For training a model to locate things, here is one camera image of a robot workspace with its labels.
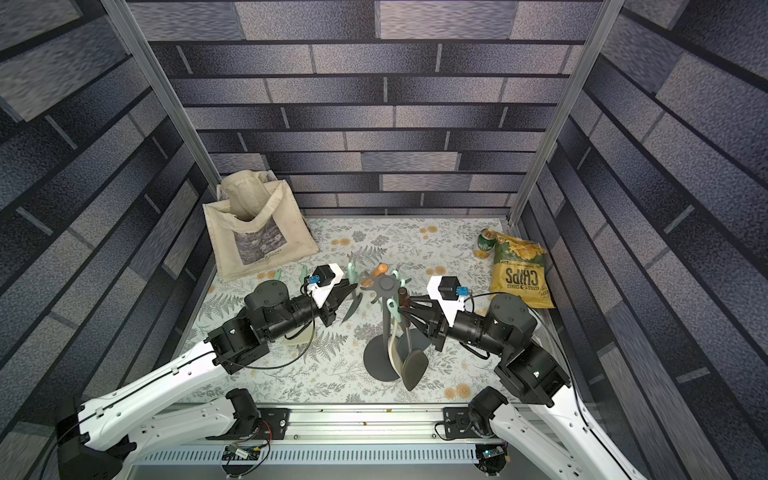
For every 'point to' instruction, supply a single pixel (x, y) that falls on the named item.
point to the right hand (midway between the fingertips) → (400, 299)
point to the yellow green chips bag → (519, 269)
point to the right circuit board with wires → (492, 457)
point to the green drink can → (487, 239)
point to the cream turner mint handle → (393, 345)
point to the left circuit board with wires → (238, 461)
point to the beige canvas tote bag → (255, 222)
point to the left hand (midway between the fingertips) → (352, 280)
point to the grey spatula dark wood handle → (415, 362)
